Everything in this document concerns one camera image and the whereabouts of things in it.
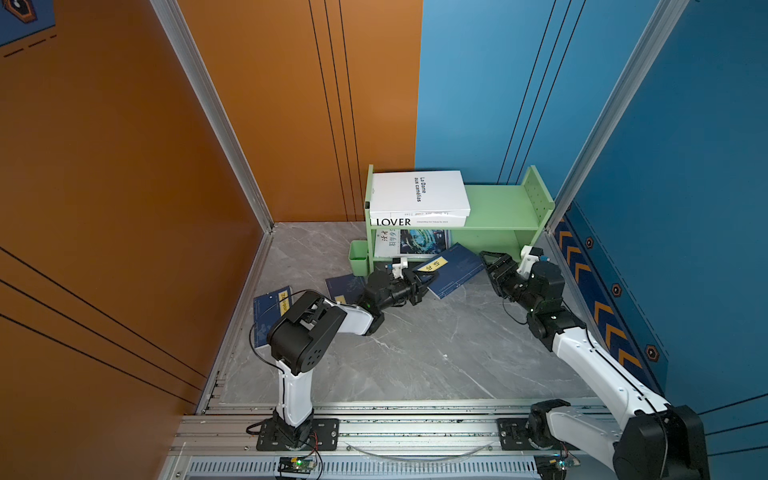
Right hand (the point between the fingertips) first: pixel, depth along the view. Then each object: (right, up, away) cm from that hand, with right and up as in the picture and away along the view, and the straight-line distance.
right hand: (477, 260), depth 79 cm
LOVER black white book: (-20, +11, +2) cm, 23 cm away
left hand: (-10, -4, +3) cm, 11 cm away
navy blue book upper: (-39, -10, +22) cm, 45 cm away
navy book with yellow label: (-5, -2, +6) cm, 8 cm away
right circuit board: (+15, -48, -9) cm, 51 cm away
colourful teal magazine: (-17, +5, +18) cm, 25 cm away
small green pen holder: (-35, +1, +27) cm, 45 cm away
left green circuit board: (-46, -49, -8) cm, 67 cm away
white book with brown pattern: (-15, +19, +3) cm, 25 cm away
